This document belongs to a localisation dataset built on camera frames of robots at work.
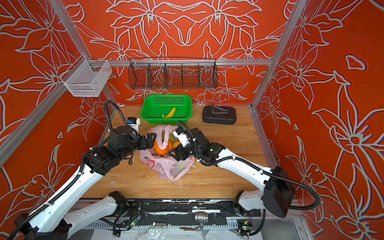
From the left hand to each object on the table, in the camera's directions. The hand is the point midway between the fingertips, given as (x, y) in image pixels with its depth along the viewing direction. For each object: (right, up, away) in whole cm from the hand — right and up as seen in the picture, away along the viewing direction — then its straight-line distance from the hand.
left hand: (148, 133), depth 70 cm
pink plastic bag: (+4, -14, +5) cm, 15 cm away
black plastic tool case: (+41, +10, +37) cm, 56 cm away
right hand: (+11, -8, +3) cm, 14 cm away
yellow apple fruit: (+11, -2, -4) cm, 12 cm away
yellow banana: (+5, +10, +40) cm, 42 cm away
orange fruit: (+4, -12, +15) cm, 20 cm away
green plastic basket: (-10, +17, +47) cm, 51 cm away
